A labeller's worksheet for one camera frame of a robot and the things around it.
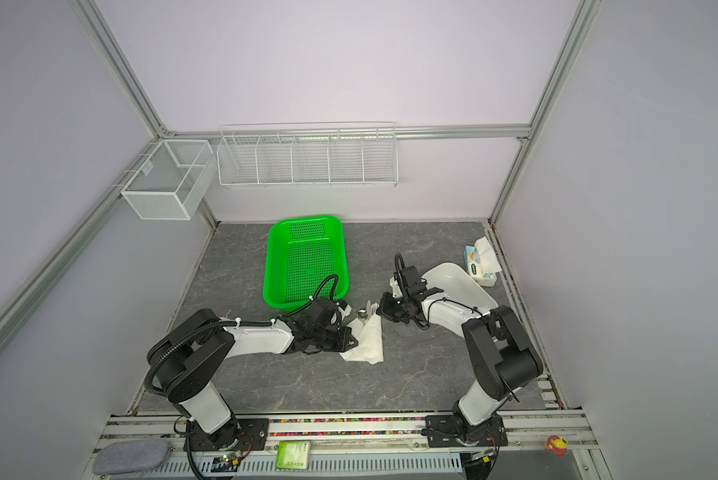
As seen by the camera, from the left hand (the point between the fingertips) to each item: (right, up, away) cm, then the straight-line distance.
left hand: (357, 348), depth 87 cm
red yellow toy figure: (+46, -16, -20) cm, 53 cm away
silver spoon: (+1, +9, +7) cm, 11 cm away
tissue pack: (+41, +24, +13) cm, 50 cm away
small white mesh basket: (-61, +52, +10) cm, 81 cm away
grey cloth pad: (-53, -20, -17) cm, 59 cm away
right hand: (+6, +9, +5) cm, 12 cm away
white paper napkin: (+3, +3, +3) cm, 5 cm away
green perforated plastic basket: (-20, +25, +21) cm, 39 cm away
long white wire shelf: (-17, +64, +21) cm, 70 cm away
